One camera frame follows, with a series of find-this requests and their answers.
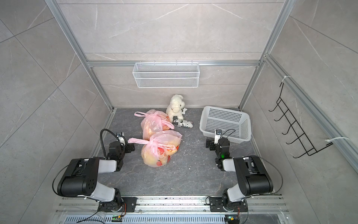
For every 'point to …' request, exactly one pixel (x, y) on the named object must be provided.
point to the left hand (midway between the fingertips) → (125, 139)
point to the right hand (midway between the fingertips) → (215, 136)
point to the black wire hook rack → (308, 147)
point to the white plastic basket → (235, 125)
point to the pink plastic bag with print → (154, 121)
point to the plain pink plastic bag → (158, 149)
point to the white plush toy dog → (175, 108)
